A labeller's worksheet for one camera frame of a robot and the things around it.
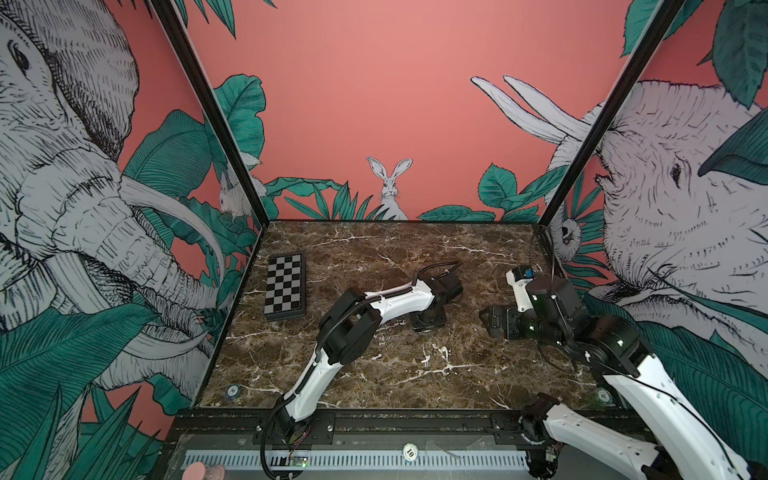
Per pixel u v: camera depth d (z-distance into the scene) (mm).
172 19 705
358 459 702
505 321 563
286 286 976
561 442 602
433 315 800
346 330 536
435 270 826
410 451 704
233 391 798
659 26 709
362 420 761
